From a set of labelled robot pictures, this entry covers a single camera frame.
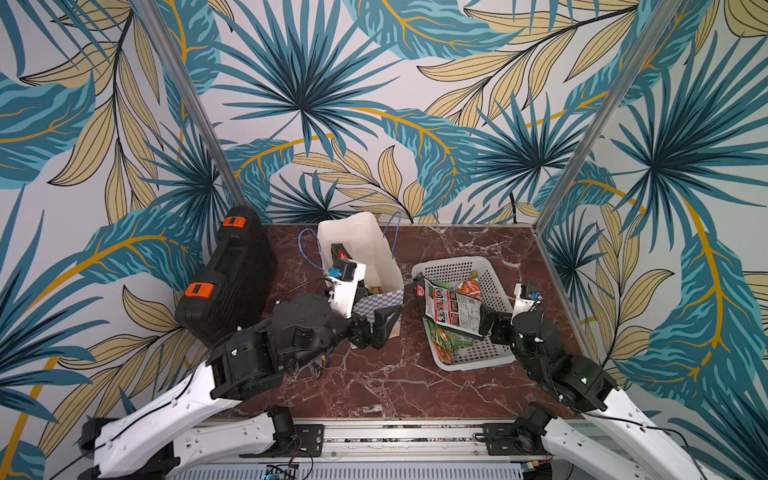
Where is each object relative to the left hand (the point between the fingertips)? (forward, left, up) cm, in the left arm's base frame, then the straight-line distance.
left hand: (380, 307), depth 57 cm
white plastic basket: (+5, -31, -35) cm, 47 cm away
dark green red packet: (+25, +12, -14) cm, 31 cm away
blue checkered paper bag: (+33, +6, -16) cm, 37 cm away
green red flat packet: (+26, -29, -32) cm, 51 cm away
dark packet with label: (+17, -20, -29) cm, 39 cm away
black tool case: (+12, +38, -15) cm, 43 cm away
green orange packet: (+5, -18, -27) cm, 33 cm away
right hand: (+8, -29, -13) cm, 32 cm away
